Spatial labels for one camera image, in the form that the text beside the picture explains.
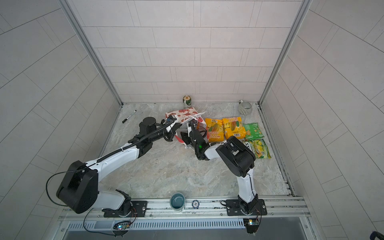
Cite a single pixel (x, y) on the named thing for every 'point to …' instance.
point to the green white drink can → (187, 101)
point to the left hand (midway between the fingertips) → (183, 122)
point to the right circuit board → (252, 224)
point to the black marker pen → (126, 118)
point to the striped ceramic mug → (245, 108)
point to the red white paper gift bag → (184, 116)
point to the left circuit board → (121, 228)
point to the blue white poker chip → (195, 204)
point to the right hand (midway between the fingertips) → (183, 132)
